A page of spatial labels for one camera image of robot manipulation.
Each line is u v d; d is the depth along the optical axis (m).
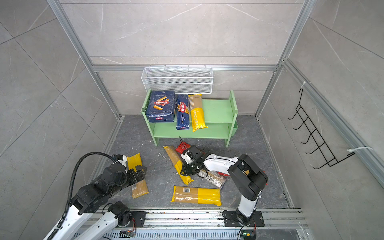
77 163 0.50
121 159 0.64
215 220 0.75
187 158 0.83
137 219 0.73
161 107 0.79
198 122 0.74
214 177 0.84
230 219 0.73
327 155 0.61
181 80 1.01
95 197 0.46
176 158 0.90
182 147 0.98
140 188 0.81
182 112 0.80
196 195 0.79
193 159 0.71
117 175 0.51
